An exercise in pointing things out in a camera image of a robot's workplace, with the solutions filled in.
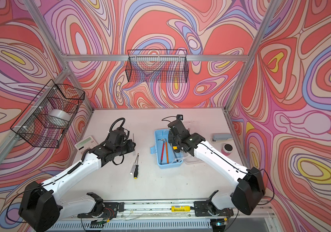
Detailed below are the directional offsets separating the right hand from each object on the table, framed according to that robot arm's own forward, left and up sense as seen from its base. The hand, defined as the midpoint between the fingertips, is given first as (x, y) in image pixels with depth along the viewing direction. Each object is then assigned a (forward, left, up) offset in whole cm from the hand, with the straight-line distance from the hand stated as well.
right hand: (175, 136), depth 81 cm
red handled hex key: (+2, +8, -18) cm, 20 cm away
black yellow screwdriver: (-11, +24, -18) cm, 32 cm away
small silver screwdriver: (-11, +26, -17) cm, 33 cm away
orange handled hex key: (+2, +5, -19) cm, 20 cm away
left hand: (-1, +22, -4) cm, 22 cm away
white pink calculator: (+7, +59, -15) cm, 61 cm away
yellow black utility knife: (-3, 0, -10) cm, 10 cm away
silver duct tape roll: (+3, +58, +16) cm, 60 cm away
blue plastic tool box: (-2, +6, -19) cm, 20 cm away
